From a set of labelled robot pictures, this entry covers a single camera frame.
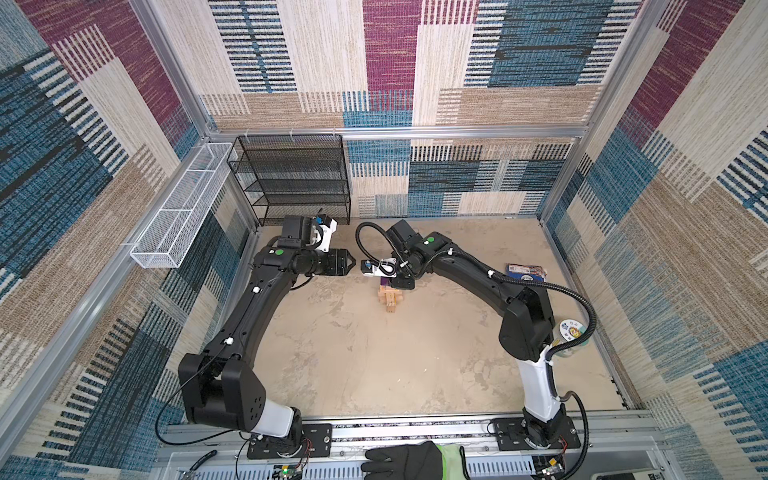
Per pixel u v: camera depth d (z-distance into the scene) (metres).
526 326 0.52
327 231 0.74
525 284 0.52
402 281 0.79
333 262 0.70
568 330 0.83
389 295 0.92
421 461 0.70
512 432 0.74
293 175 1.08
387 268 0.77
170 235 0.71
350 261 0.77
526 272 1.02
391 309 0.96
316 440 0.73
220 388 0.41
